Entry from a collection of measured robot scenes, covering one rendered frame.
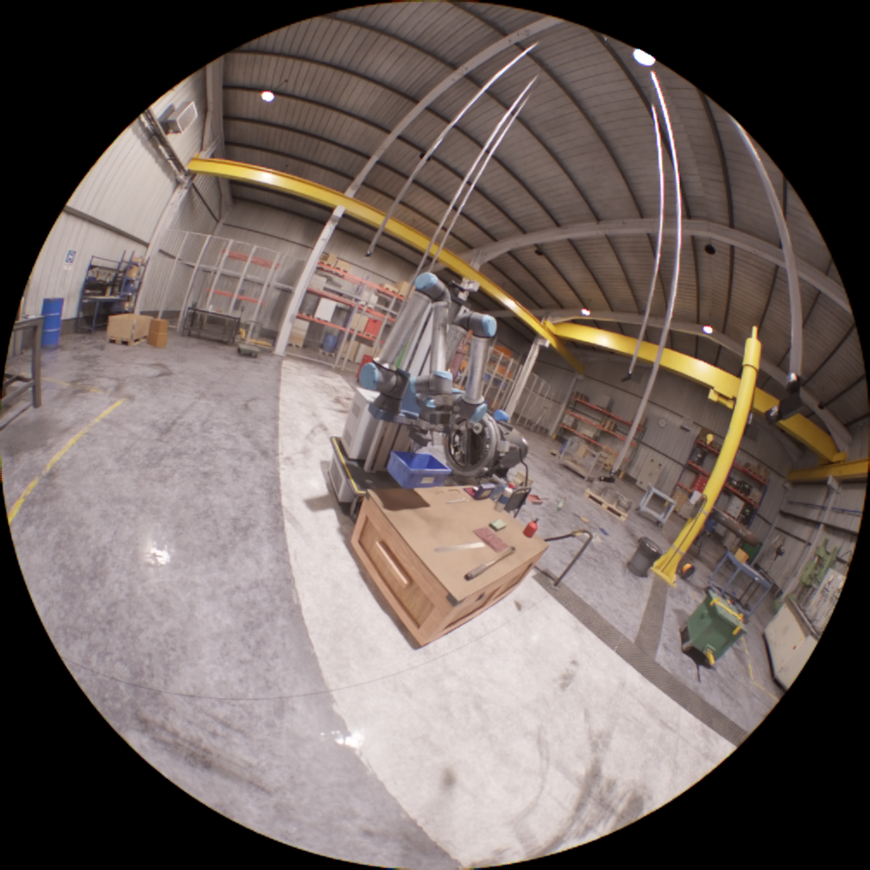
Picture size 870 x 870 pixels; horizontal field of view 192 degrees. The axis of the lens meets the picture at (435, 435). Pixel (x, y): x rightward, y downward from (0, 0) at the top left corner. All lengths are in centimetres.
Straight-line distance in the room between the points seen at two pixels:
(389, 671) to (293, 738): 56
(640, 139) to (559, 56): 259
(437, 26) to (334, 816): 906
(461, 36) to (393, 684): 882
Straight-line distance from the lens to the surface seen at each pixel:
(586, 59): 746
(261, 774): 124
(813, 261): 968
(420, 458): 153
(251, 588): 148
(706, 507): 463
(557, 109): 791
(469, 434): 280
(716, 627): 319
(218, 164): 1100
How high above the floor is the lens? 123
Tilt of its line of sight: 14 degrees down
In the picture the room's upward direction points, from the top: 22 degrees clockwise
